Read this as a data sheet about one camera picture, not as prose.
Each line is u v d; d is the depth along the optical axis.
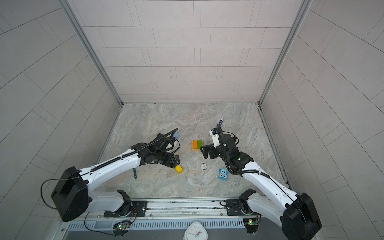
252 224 0.68
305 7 0.71
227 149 0.59
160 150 0.63
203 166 0.85
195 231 0.64
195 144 0.93
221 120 1.05
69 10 0.72
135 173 0.81
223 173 0.81
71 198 0.39
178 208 0.72
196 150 0.91
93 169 0.44
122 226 0.64
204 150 0.71
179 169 0.81
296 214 0.38
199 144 0.93
